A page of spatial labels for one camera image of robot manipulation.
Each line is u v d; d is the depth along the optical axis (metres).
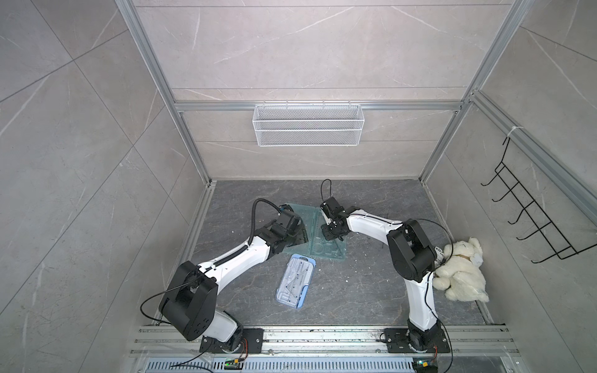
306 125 1.01
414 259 0.53
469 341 0.75
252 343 0.73
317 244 0.96
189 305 0.42
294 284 0.84
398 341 0.72
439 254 0.90
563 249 0.58
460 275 0.77
